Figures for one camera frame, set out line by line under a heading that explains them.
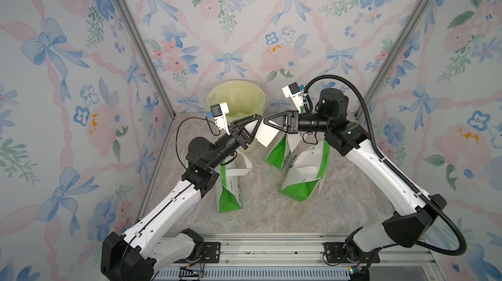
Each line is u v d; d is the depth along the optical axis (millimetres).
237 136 524
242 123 547
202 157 468
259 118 564
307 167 747
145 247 392
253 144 1076
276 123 582
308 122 542
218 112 525
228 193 697
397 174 430
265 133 586
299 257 739
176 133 1103
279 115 576
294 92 553
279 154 921
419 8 764
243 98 980
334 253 734
